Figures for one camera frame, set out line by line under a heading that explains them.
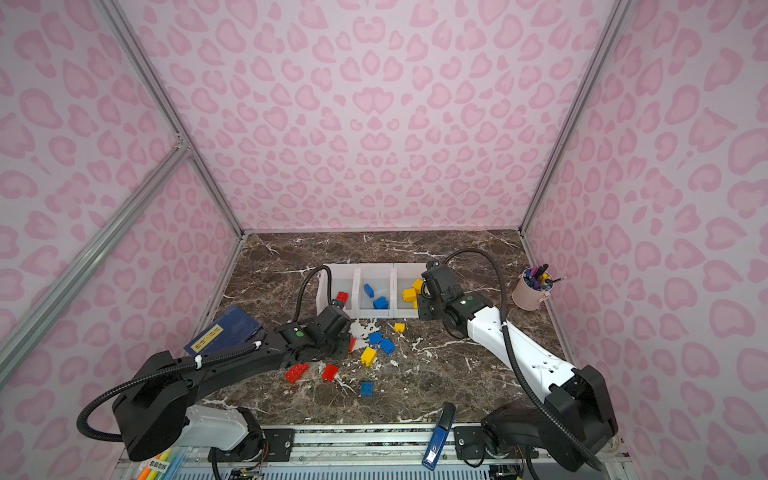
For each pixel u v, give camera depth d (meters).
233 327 0.93
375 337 0.93
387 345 0.90
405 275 1.01
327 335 0.65
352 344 0.86
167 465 0.69
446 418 0.76
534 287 0.89
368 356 0.86
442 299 0.62
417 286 0.99
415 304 0.95
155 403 0.41
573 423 0.40
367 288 1.01
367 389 0.81
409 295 0.98
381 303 0.96
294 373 0.84
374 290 1.00
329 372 0.84
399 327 0.93
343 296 0.99
